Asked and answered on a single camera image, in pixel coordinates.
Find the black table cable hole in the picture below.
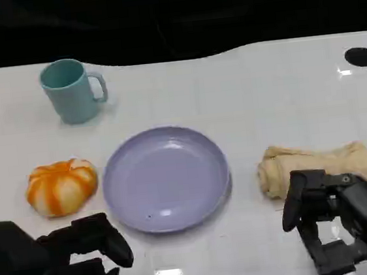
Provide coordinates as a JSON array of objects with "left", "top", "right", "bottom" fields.
[{"left": 343, "top": 46, "right": 367, "bottom": 69}]

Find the lilac plate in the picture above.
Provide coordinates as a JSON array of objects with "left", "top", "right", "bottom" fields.
[{"left": 97, "top": 120, "right": 237, "bottom": 240}]

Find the beige towel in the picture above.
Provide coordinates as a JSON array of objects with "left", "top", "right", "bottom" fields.
[{"left": 255, "top": 136, "right": 367, "bottom": 202}]

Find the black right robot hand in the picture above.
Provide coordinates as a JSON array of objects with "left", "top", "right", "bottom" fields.
[{"left": 276, "top": 162, "right": 367, "bottom": 275}]

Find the pale green mug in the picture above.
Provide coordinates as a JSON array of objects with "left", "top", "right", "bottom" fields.
[{"left": 38, "top": 55, "right": 111, "bottom": 128}]

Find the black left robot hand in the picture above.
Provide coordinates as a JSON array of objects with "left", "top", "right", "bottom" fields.
[{"left": 33, "top": 210, "right": 136, "bottom": 275}]

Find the orange and white bread roll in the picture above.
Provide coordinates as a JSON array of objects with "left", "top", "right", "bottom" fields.
[{"left": 22, "top": 156, "right": 102, "bottom": 221}]

